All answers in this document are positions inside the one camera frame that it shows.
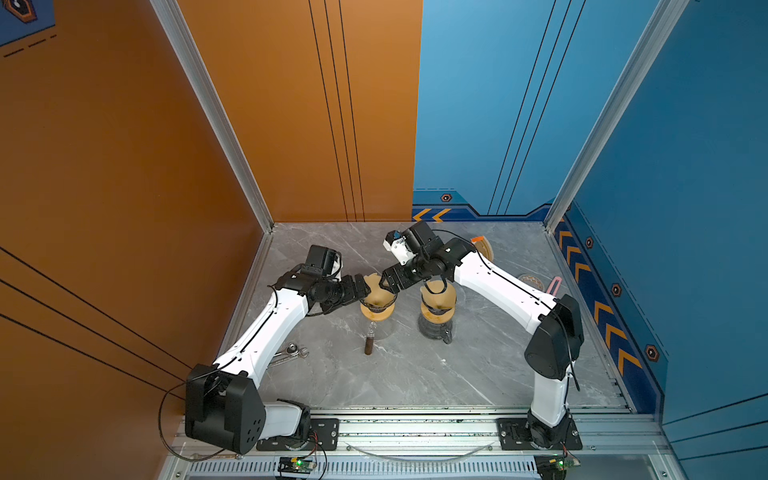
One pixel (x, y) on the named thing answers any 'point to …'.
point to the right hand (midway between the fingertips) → (390, 277)
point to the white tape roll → (532, 281)
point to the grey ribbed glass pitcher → (436, 331)
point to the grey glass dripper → (376, 308)
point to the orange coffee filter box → (483, 245)
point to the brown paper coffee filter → (444, 300)
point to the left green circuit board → (303, 465)
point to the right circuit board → (563, 462)
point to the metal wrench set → (291, 353)
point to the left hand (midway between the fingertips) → (359, 292)
